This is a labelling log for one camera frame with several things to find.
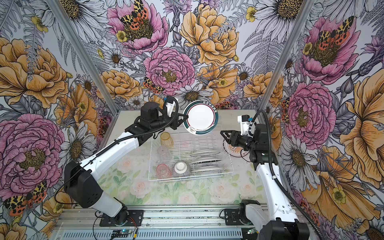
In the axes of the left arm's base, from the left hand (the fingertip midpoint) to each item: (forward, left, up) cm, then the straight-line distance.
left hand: (187, 120), depth 75 cm
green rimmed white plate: (+1, -8, +1) cm, 8 cm away
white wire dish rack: (-3, +6, -29) cm, 30 cm away
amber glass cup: (+4, +14, -22) cm, 26 cm away
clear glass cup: (-7, +14, -21) cm, 26 cm away
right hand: (-7, -17, -4) cm, 19 cm away
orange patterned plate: (0, -30, -31) cm, 43 cm away
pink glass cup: (-15, +14, -27) cm, 34 cm away
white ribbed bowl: (-14, +4, -23) cm, 28 cm away
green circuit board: (-42, +32, -31) cm, 61 cm away
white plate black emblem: (-5, -10, -25) cm, 28 cm away
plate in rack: (-19, -8, -14) cm, 25 cm away
